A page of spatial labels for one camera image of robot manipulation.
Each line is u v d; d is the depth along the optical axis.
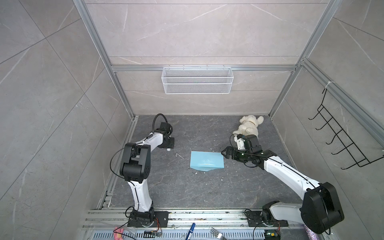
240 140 0.77
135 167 0.52
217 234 0.68
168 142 0.89
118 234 0.67
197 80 1.01
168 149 0.99
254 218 0.73
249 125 1.01
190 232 0.69
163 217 0.73
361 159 0.58
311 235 0.67
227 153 0.75
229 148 0.76
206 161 0.95
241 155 0.73
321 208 0.41
